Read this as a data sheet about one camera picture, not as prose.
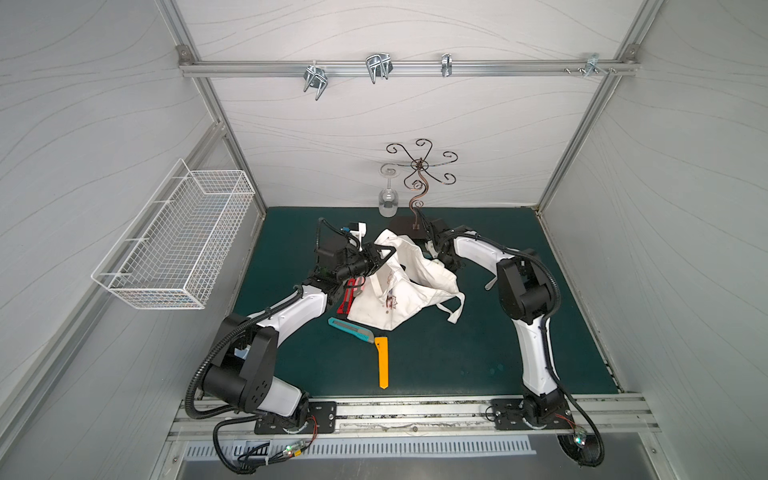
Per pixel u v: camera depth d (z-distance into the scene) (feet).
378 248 2.55
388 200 3.12
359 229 2.57
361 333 2.86
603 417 2.47
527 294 1.89
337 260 2.13
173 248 2.27
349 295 3.13
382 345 2.76
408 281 2.62
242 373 1.41
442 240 2.53
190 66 2.52
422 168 2.97
